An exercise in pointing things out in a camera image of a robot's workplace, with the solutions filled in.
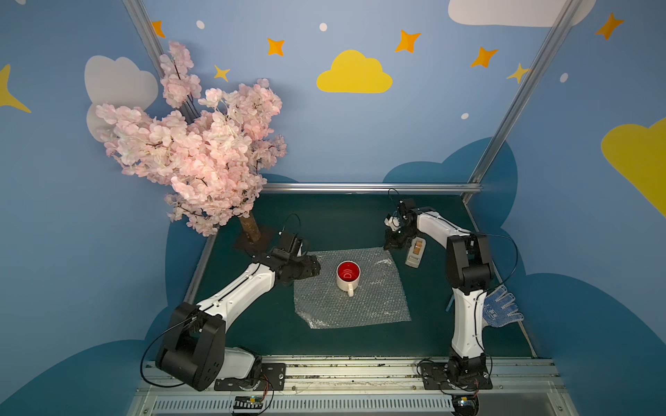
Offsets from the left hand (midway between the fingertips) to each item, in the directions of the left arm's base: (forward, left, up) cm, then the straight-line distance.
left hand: (312, 265), depth 88 cm
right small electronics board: (-37, -46, -12) cm, 61 cm away
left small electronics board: (-39, +16, -13) cm, 44 cm away
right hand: (+14, -29, -8) cm, 33 cm away
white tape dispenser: (+11, -39, -6) cm, 41 cm away
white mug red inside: (+1, -13, -9) cm, 15 cm away
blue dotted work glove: (-11, -64, -10) cm, 65 cm away
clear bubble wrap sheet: (-7, -24, -10) cm, 27 cm away
